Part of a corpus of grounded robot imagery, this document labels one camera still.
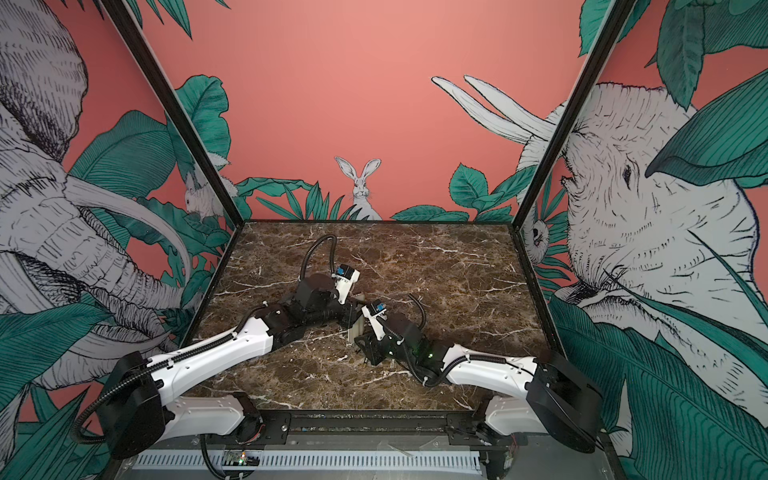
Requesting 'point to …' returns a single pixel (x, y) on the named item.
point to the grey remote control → (357, 330)
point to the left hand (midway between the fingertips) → (368, 303)
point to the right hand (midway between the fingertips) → (354, 337)
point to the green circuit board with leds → (240, 458)
